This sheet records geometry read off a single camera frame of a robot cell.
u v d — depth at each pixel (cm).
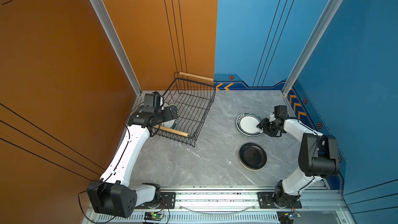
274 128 80
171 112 70
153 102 57
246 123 101
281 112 76
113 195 37
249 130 100
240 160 83
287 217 70
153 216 71
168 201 73
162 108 68
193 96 116
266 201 72
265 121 87
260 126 86
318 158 47
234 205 73
